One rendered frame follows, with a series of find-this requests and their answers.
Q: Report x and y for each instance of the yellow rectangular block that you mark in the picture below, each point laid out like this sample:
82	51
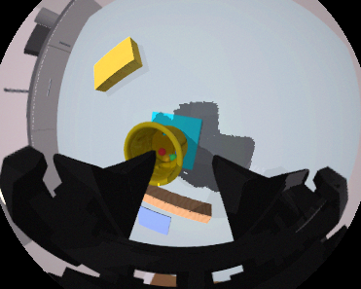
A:
119	63

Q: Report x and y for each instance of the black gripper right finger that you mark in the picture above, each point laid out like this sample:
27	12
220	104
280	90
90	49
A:
248	196

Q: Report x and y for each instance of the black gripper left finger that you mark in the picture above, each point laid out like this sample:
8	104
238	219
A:
119	189

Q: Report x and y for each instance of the olive yellow translucent cup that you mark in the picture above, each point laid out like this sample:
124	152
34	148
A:
149	136

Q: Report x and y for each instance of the brown wooden bar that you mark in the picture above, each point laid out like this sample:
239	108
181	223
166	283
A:
176	204

